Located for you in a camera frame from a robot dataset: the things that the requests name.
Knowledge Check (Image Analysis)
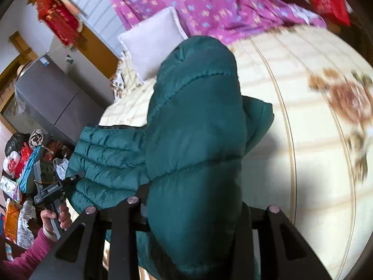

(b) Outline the dark green puffer jacket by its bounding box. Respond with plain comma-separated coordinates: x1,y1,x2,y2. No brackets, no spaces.
67,36,274,279

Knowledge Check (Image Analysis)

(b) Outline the magenta sleeve forearm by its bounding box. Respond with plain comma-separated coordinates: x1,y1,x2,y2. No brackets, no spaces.
1,228,57,279

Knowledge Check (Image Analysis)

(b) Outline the person left hand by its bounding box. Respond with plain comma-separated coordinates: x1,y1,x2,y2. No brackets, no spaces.
41,203,73,242

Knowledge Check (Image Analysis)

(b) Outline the clutter pile of bags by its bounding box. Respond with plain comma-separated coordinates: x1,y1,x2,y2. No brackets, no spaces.
1,129,71,249

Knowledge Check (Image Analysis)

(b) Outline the grey refrigerator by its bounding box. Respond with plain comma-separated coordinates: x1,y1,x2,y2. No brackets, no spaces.
14,54,104,146

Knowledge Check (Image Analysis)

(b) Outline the white square pillow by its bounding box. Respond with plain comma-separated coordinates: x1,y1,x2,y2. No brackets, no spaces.
118,7,188,82

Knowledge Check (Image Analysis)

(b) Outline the red hanging decoration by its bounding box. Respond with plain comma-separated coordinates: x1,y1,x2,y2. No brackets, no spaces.
35,0,83,47

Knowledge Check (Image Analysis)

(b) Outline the purple floral blanket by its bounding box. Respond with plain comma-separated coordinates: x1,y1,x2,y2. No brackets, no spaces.
111,0,327,44

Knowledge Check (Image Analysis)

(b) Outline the cream floral plaid bed sheet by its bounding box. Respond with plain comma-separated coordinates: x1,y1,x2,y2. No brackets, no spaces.
97,24,373,280

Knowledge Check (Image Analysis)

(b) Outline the red shopping bag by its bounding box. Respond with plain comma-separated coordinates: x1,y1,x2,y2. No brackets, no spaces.
311,0,351,27

